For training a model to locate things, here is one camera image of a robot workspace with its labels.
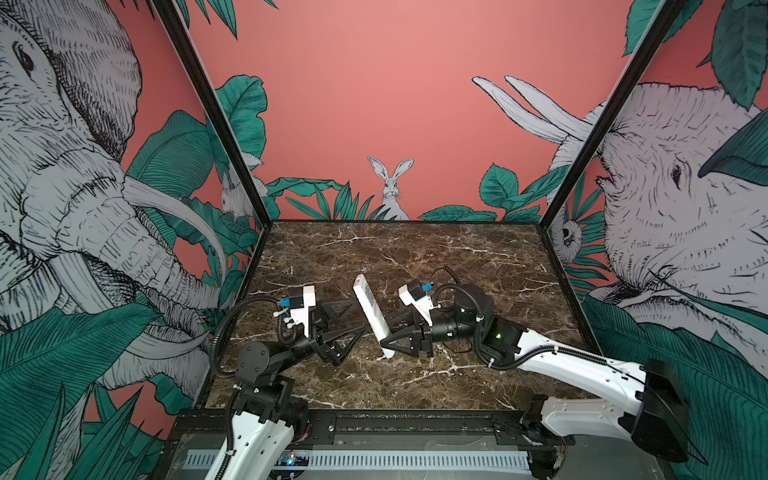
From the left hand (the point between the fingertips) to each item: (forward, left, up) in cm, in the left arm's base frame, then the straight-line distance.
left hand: (359, 319), depth 57 cm
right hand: (-3, -5, -4) cm, 7 cm away
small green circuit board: (-19, +18, -34) cm, 43 cm away
